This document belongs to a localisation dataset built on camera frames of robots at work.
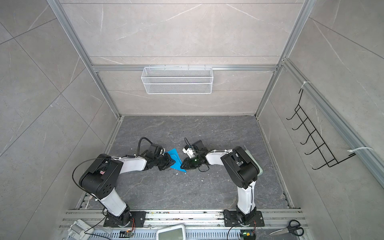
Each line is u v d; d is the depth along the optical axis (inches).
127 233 27.4
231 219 28.6
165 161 32.9
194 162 32.6
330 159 23.6
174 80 39.7
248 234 27.6
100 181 18.3
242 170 20.2
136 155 25.1
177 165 36.4
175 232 26.3
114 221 26.7
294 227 28.0
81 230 27.0
